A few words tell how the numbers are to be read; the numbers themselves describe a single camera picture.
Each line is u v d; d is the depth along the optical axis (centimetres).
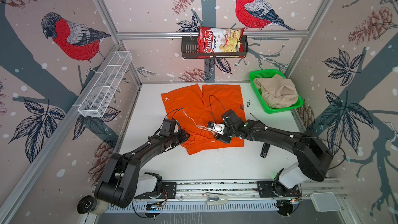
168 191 73
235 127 67
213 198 70
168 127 71
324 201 69
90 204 61
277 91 100
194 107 107
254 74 118
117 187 41
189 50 95
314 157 44
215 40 88
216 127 75
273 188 66
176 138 76
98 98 72
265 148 84
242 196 73
